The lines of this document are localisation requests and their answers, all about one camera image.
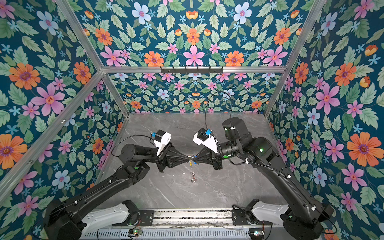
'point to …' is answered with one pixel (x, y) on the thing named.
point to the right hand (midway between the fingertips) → (196, 155)
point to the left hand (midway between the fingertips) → (185, 164)
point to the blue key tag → (195, 162)
